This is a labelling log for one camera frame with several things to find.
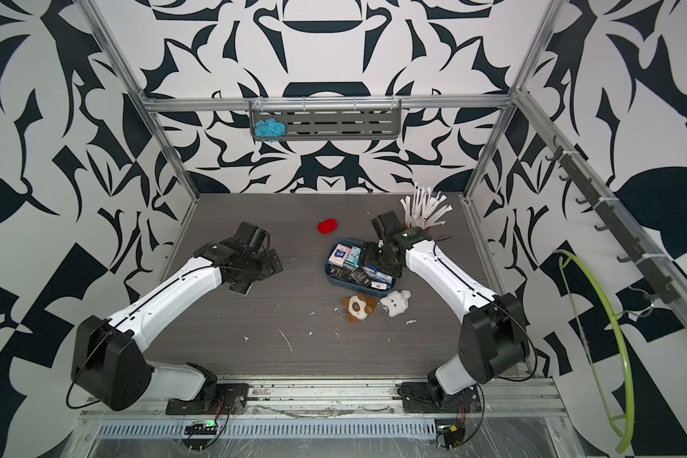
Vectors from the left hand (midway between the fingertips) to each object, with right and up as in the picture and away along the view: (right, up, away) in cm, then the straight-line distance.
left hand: (265, 265), depth 84 cm
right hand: (+30, +2, +1) cm, 30 cm away
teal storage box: (+33, -7, +4) cm, 34 cm away
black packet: (+22, -3, +7) cm, 23 cm away
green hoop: (+74, -27, -31) cm, 85 cm away
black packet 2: (+28, -4, +6) cm, 29 cm away
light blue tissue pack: (+36, -5, +7) cm, 37 cm away
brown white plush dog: (+28, -13, +3) cm, 31 cm away
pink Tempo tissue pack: (+22, +2, +12) cm, 25 cm away
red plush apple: (+17, +11, +24) cm, 31 cm away
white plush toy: (+39, -12, +3) cm, 40 cm away
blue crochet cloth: (0, +42, +7) cm, 43 cm away
